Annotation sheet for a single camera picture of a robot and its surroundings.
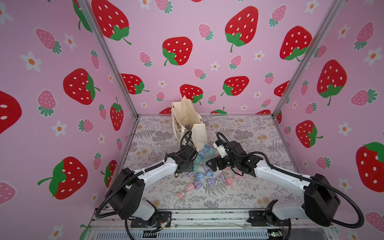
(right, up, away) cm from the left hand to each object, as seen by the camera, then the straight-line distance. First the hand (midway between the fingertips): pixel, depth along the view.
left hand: (188, 166), depth 89 cm
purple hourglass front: (+5, -9, -7) cm, 12 cm away
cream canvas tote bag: (-4, +30, +23) cm, 38 cm away
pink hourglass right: (+24, -7, -5) cm, 25 cm away
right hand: (+12, +4, -8) cm, 15 cm away
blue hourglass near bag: (+11, +9, +9) cm, 17 cm away
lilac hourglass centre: (+13, -8, -5) cm, 16 cm away
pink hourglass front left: (+1, -10, -7) cm, 12 cm away
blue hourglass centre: (+7, -5, -2) cm, 9 cm away
